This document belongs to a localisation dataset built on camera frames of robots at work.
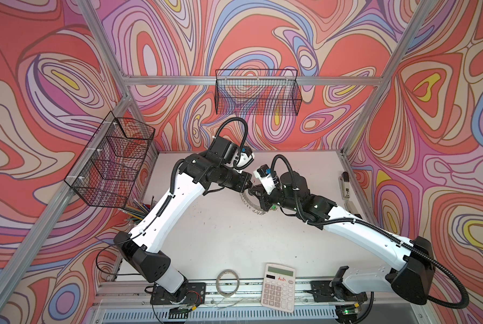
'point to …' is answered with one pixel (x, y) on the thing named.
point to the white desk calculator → (278, 287)
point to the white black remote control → (345, 185)
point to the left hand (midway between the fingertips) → (254, 185)
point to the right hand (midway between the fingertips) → (253, 193)
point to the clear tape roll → (218, 289)
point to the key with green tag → (274, 207)
